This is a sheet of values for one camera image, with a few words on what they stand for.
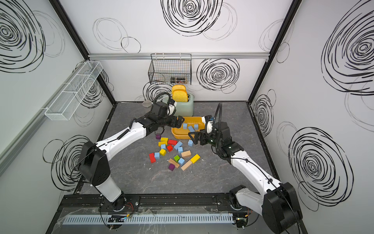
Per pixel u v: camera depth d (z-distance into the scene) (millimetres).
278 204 396
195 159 889
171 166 863
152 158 907
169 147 913
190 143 937
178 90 984
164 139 963
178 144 942
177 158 879
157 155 889
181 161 866
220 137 605
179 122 756
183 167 851
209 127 689
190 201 764
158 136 994
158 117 643
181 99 1000
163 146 914
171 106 745
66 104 732
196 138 691
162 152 895
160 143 957
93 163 440
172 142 967
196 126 1014
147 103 991
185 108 1018
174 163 867
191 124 1055
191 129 1020
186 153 892
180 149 911
